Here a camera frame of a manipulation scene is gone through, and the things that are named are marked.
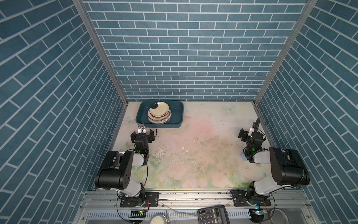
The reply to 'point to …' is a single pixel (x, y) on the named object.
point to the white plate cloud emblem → (158, 120)
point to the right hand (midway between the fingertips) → (250, 128)
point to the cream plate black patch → (154, 106)
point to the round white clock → (158, 219)
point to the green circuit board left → (141, 214)
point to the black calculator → (216, 214)
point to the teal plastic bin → (161, 114)
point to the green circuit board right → (257, 215)
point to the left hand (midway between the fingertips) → (143, 129)
